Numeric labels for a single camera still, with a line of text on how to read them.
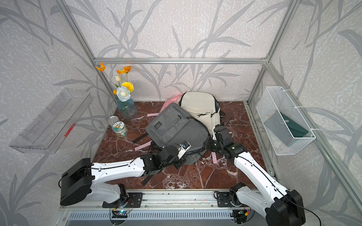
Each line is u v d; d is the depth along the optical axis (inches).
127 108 40.1
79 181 16.2
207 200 29.7
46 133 25.8
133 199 28.8
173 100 45.9
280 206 15.0
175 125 36.2
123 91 31.8
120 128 36.9
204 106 43.4
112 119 40.3
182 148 26.4
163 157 23.5
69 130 25.6
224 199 28.8
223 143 23.5
